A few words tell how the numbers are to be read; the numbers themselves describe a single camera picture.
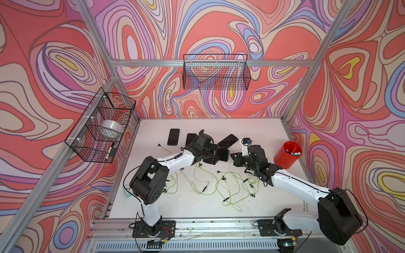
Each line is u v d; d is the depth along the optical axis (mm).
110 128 702
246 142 749
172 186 879
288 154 840
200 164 954
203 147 719
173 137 1087
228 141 1074
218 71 956
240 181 888
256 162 644
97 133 677
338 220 406
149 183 473
